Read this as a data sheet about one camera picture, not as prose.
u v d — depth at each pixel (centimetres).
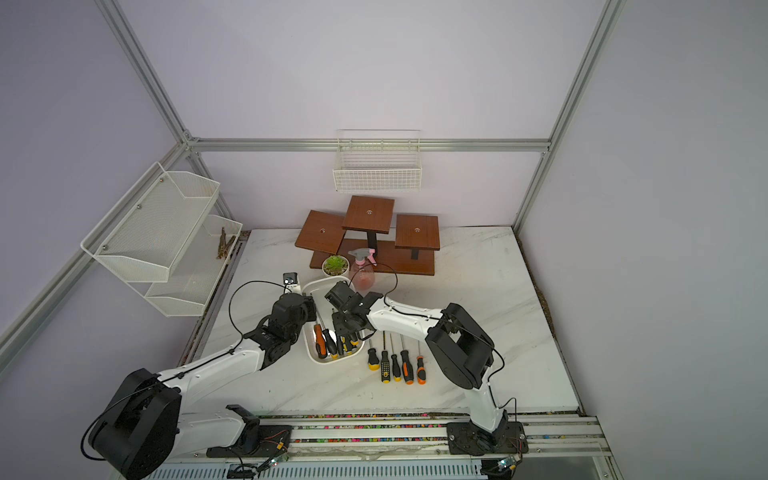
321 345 86
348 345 88
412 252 111
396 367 85
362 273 97
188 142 91
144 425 41
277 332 66
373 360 86
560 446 74
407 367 84
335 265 98
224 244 98
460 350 49
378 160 96
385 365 84
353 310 66
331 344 88
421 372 84
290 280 74
